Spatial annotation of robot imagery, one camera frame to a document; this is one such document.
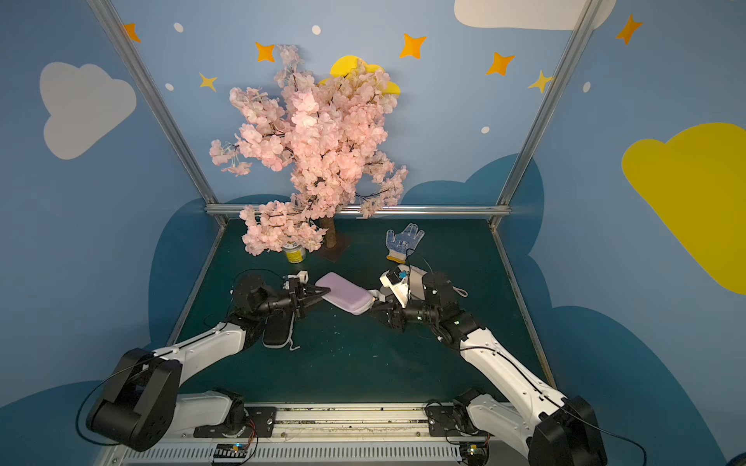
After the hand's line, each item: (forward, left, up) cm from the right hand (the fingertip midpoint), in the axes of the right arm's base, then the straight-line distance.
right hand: (377, 305), depth 74 cm
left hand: (+3, +12, +3) cm, 13 cm away
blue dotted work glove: (+39, -7, -21) cm, 45 cm away
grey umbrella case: (+2, +9, +2) cm, 9 cm away
